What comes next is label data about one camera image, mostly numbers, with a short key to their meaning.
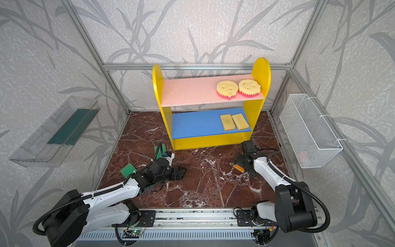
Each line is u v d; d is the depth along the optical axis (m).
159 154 0.91
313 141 0.61
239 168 0.90
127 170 0.89
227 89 0.70
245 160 0.64
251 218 0.72
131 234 0.72
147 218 0.73
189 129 0.92
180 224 0.73
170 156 0.78
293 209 0.41
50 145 0.64
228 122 0.94
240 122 0.94
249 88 0.70
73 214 0.40
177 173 0.75
